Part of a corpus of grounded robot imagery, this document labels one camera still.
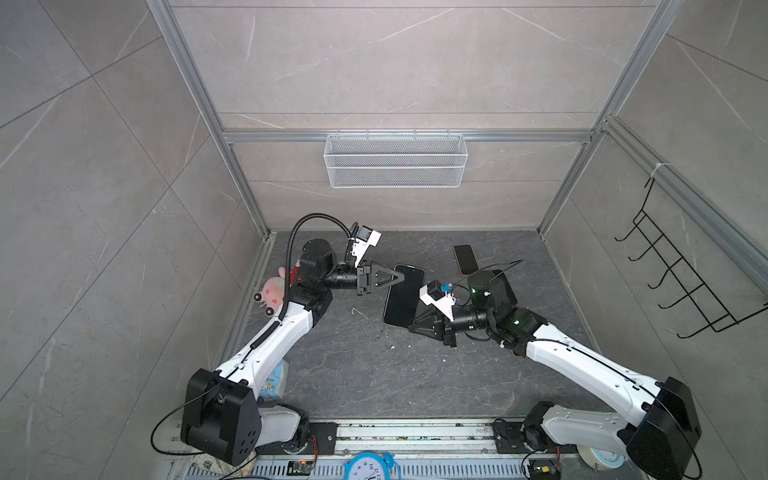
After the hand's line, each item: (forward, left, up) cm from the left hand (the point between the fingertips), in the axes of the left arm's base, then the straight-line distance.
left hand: (405, 278), depth 65 cm
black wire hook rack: (-12, -60, +2) cm, 61 cm away
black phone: (-4, 0, -2) cm, 4 cm away
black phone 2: (+25, -38, -35) cm, 57 cm away
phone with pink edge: (+32, -26, -34) cm, 54 cm away
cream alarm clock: (-32, -44, -29) cm, 61 cm away
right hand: (-7, -2, -10) cm, 12 cm away
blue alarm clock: (-32, +9, -31) cm, 45 cm away
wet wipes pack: (-14, +35, -29) cm, 47 cm away
